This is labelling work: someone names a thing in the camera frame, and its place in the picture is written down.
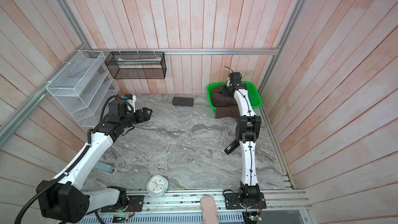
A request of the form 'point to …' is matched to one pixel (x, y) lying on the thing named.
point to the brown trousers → (225, 107)
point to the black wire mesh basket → (137, 65)
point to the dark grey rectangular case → (183, 101)
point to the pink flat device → (209, 210)
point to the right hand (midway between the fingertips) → (224, 89)
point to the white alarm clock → (157, 186)
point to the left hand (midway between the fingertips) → (146, 114)
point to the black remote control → (232, 145)
